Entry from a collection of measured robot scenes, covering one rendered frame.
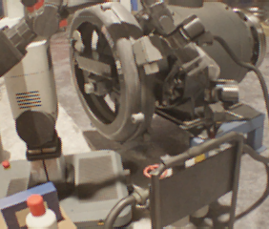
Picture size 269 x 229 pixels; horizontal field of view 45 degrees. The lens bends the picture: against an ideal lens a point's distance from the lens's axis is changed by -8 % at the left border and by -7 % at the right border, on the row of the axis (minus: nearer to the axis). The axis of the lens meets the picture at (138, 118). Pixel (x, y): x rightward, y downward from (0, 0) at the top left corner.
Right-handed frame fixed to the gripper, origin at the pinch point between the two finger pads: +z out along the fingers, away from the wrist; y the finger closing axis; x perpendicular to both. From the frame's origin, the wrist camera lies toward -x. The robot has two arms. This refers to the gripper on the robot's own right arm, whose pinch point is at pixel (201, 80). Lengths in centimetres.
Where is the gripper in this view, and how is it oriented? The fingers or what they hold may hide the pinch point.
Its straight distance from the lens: 117.0
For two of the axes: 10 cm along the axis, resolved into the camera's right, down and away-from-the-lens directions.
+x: -8.2, 5.6, 1.1
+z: 5.6, 7.2, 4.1
